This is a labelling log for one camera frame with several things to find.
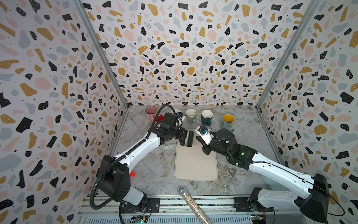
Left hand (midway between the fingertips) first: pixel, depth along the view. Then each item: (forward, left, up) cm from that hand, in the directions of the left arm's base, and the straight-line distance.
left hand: (187, 131), depth 83 cm
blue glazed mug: (+17, -31, -11) cm, 37 cm away
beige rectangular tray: (-12, -3, -18) cm, 22 cm away
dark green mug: (+20, -15, -10) cm, 27 cm away
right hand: (-8, -6, +7) cm, 13 cm away
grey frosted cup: (+21, -3, -9) cm, 24 cm away
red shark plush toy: (-19, +33, -17) cm, 42 cm away
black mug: (-2, -1, -5) cm, 6 cm away
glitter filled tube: (-41, -7, -14) cm, 44 cm away
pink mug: (+24, +27, -8) cm, 37 cm away
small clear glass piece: (-18, -27, -17) cm, 37 cm away
